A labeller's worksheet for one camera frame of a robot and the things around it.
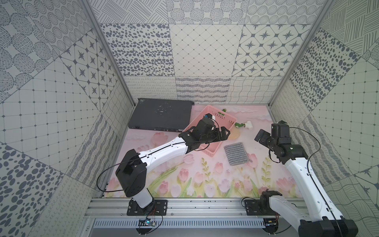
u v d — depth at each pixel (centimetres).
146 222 70
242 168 88
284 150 52
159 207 74
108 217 72
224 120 108
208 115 73
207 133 62
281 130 56
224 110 117
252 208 73
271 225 72
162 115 111
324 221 37
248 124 105
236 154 90
